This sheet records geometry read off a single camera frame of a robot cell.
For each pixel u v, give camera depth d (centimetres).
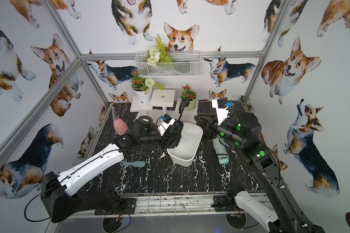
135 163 88
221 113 49
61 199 38
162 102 92
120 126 97
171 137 64
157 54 78
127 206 73
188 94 87
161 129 64
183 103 62
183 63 92
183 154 95
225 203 73
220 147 93
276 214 48
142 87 89
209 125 51
